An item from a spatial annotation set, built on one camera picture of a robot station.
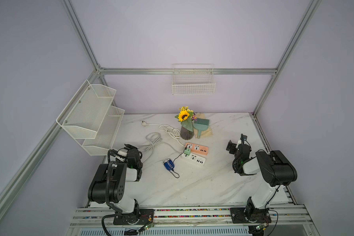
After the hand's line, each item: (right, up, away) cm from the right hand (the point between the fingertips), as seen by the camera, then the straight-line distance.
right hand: (237, 143), depth 98 cm
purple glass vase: (-35, +6, +4) cm, 36 cm away
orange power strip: (-27, -3, -2) cm, 28 cm away
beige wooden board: (-21, +7, +10) cm, 24 cm away
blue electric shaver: (-46, -12, -9) cm, 49 cm away
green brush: (-23, +14, +16) cm, 31 cm away
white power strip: (-30, -9, -6) cm, 32 cm away
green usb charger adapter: (-35, -4, -8) cm, 36 cm away
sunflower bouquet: (-36, +17, -13) cm, 42 cm away
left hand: (-75, -3, -8) cm, 76 cm away
